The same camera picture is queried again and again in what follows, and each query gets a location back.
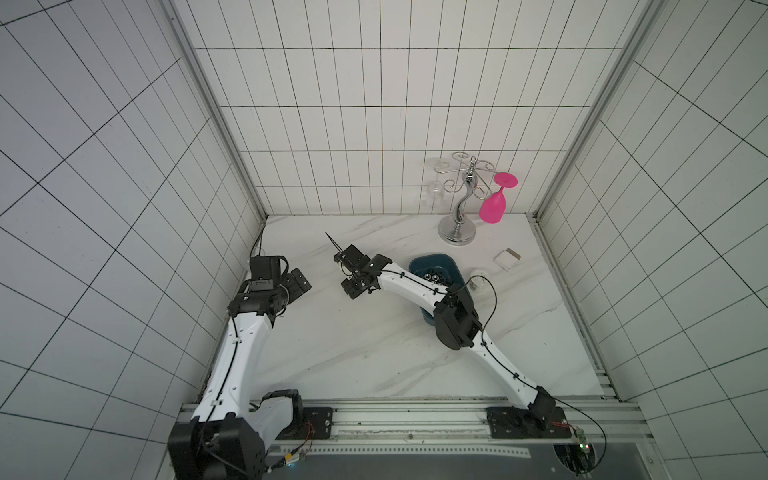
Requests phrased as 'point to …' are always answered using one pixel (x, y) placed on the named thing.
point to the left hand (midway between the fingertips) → (291, 293)
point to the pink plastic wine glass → (493, 208)
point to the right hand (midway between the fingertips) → (340, 290)
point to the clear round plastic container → (481, 284)
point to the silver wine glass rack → (457, 230)
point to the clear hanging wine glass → (436, 191)
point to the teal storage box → (439, 268)
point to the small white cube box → (507, 258)
